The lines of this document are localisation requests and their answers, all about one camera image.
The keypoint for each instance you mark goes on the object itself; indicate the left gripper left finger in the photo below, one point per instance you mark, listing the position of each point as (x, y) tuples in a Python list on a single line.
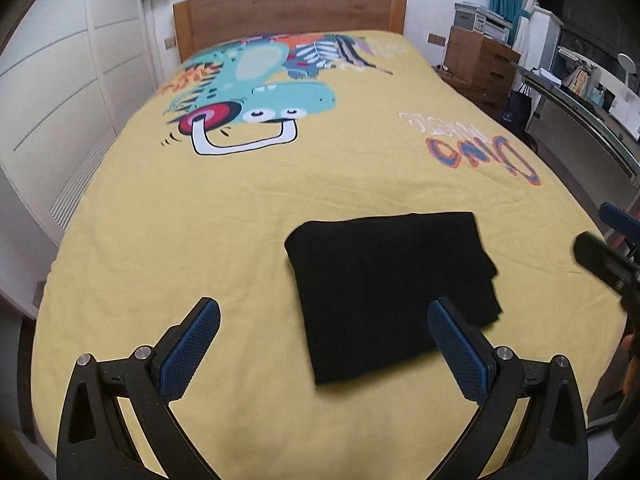
[(94, 441)]

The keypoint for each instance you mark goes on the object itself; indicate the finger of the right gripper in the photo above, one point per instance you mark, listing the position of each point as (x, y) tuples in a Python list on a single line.
[(610, 267), (620, 221)]

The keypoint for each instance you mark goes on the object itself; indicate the white desk lamp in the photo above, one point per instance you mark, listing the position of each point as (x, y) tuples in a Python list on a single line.
[(628, 65)]

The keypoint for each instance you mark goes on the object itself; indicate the wooden headboard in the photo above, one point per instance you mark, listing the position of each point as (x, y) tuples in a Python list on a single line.
[(200, 24)]

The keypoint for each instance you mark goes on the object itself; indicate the glass top desk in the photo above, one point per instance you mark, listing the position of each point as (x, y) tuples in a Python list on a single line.
[(591, 122)]

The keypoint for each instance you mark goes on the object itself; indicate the black pants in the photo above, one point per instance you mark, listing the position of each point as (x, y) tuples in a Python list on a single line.
[(364, 286)]

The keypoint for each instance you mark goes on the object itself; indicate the grey printer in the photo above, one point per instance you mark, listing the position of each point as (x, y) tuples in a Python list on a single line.
[(479, 19)]

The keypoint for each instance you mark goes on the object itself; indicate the yellow dinosaur bedspread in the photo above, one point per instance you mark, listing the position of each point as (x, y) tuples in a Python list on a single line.
[(162, 226)]

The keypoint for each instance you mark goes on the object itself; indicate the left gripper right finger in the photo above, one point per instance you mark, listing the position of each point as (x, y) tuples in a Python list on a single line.
[(551, 441)]

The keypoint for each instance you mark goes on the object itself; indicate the white wardrobe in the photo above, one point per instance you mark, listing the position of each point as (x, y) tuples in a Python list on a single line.
[(72, 74)]

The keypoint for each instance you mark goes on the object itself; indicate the dark shopping bag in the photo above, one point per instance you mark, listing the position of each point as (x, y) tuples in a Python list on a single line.
[(515, 115)]

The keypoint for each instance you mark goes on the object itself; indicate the brown wooden nightstand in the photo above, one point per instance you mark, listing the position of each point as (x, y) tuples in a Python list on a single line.
[(480, 69)]

